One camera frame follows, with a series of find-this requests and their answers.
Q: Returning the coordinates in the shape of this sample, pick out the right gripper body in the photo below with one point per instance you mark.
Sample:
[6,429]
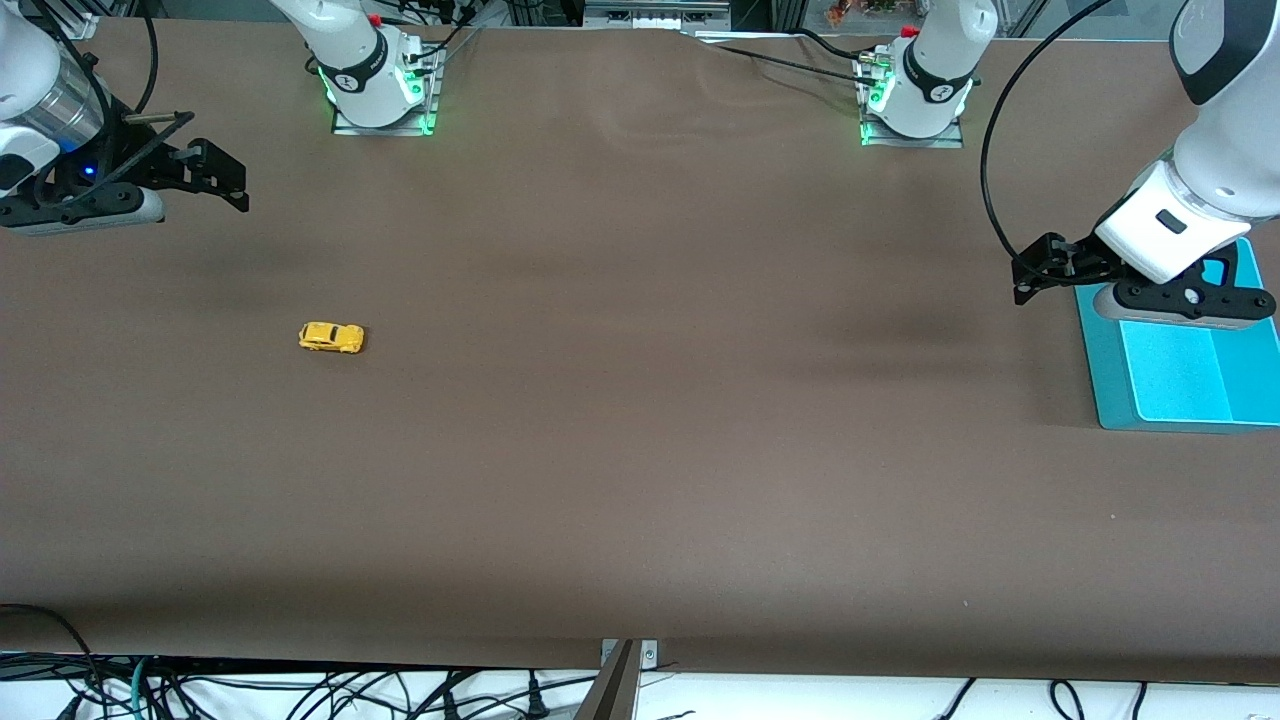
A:
[152,166]

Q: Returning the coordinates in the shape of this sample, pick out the yellow beetle toy car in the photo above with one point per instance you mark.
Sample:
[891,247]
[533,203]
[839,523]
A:
[330,338]

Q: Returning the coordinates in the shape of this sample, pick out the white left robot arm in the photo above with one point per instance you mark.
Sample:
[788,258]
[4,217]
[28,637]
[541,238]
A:
[1230,150]

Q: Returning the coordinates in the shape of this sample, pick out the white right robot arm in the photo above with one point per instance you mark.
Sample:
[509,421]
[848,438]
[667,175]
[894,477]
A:
[352,40]

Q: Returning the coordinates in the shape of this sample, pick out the teal plastic bin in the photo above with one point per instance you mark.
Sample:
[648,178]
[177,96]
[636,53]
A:
[1180,380]

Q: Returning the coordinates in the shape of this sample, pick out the grey power strip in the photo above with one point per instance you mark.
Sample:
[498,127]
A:
[655,14]

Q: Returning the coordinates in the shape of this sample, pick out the aluminium frame profile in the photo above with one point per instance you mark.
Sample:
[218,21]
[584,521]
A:
[75,20]

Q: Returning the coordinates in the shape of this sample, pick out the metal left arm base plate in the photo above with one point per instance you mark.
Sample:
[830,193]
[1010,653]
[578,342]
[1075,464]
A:
[930,142]

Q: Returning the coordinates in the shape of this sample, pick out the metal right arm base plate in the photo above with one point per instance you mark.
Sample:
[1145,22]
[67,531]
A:
[420,126]

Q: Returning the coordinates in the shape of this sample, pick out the small metal table bracket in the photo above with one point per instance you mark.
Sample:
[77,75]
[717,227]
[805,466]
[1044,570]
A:
[650,655]

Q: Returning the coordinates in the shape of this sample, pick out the dark metal post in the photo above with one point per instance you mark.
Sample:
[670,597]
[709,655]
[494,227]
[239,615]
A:
[610,695]

